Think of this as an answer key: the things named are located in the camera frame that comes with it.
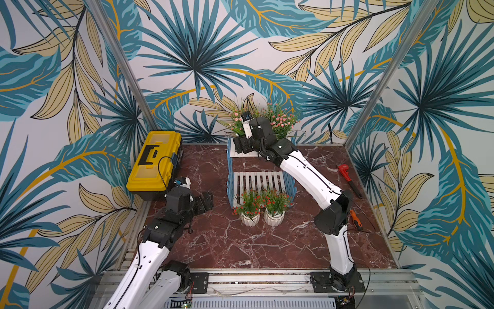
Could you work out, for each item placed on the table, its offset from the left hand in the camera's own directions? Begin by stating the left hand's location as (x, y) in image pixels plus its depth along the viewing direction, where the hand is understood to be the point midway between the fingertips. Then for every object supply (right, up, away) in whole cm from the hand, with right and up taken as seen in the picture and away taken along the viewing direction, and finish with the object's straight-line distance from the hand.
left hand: (203, 200), depth 75 cm
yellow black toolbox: (-24, +14, +13) cm, 31 cm away
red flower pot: (+19, -6, +8) cm, 21 cm away
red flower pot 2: (+28, -2, +3) cm, 29 cm away
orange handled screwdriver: (+68, -12, +14) cm, 70 cm away
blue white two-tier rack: (+12, +5, +25) cm, 28 cm away
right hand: (+16, +26, +5) cm, 31 cm away
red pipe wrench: (+71, +10, +31) cm, 79 cm away
